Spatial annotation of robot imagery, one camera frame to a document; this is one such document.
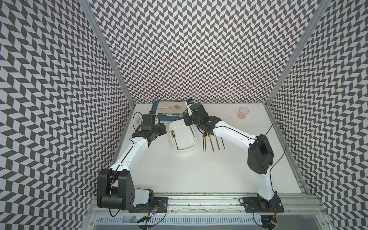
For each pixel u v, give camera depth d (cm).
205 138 99
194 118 69
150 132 61
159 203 72
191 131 85
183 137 98
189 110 69
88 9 72
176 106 116
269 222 68
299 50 83
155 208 69
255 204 73
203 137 99
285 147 98
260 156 50
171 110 114
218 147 94
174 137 99
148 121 65
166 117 112
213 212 72
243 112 108
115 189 41
